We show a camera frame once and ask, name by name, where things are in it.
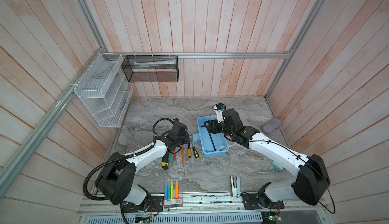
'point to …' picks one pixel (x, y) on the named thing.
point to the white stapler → (235, 186)
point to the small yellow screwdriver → (189, 151)
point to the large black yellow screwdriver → (165, 161)
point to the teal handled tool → (170, 158)
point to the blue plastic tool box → (211, 144)
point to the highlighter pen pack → (171, 194)
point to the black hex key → (209, 136)
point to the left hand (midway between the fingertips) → (187, 138)
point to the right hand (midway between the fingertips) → (208, 122)
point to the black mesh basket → (151, 68)
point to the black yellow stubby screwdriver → (196, 155)
